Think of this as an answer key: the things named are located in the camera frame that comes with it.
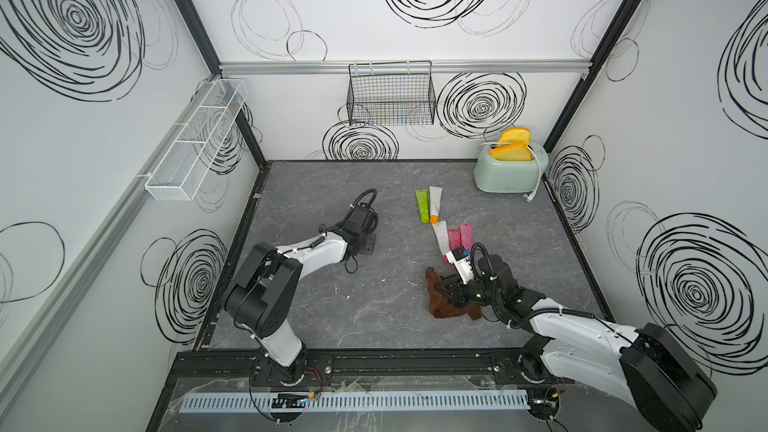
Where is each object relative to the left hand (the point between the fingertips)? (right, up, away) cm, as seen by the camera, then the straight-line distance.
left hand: (361, 238), depth 95 cm
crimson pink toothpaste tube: (+30, 0, +1) cm, 30 cm away
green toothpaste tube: (+21, +10, +10) cm, 26 cm away
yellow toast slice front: (+49, +28, +1) cm, 57 cm away
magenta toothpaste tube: (+35, 0, +3) cm, 35 cm away
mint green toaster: (+61, +27, +5) cm, 67 cm away
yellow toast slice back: (+52, +34, +5) cm, 62 cm away
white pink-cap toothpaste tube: (+26, 0, +2) cm, 26 cm away
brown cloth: (+23, -15, -16) cm, 32 cm away
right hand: (+22, -11, -14) cm, 29 cm away
